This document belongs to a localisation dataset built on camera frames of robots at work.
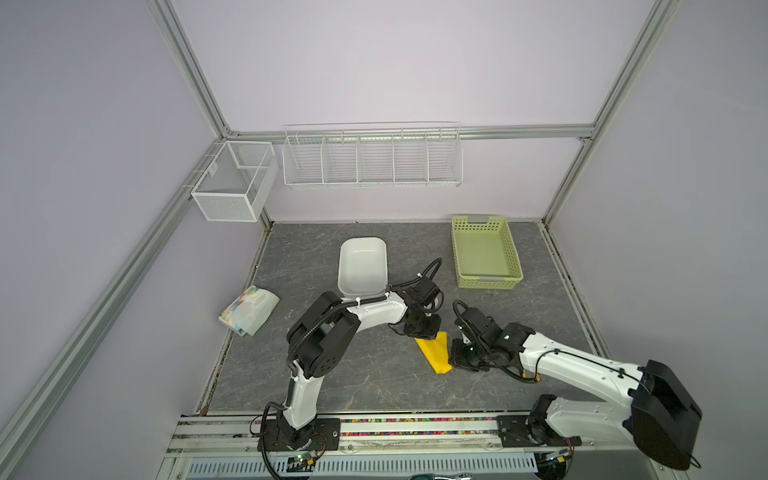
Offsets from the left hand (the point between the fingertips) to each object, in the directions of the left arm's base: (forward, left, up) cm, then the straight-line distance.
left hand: (436, 340), depth 88 cm
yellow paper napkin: (-3, +1, -1) cm, 3 cm away
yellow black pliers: (-19, -13, +29) cm, 37 cm away
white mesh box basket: (+50, +62, +23) cm, 83 cm away
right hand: (-8, -2, +3) cm, 9 cm away
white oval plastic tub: (+28, +22, -1) cm, 36 cm away
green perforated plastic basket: (+33, -23, -2) cm, 40 cm away
